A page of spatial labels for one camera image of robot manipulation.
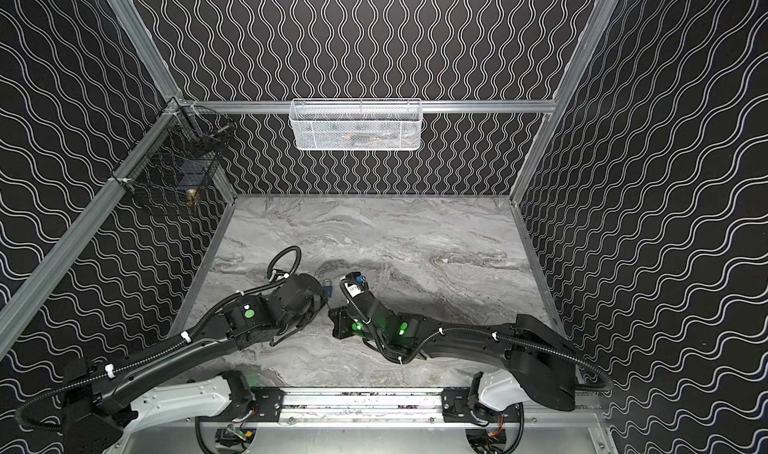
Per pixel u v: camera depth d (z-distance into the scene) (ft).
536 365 1.40
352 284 2.13
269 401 2.48
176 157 3.08
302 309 1.90
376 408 2.48
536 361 1.39
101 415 1.29
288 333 2.07
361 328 2.10
